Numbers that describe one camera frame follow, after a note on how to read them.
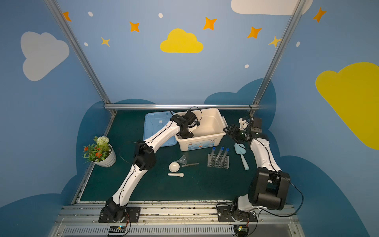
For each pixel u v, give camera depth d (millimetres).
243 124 764
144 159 631
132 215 735
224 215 744
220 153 882
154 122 1153
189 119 801
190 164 926
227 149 828
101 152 806
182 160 909
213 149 838
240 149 982
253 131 675
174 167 905
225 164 909
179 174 879
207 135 878
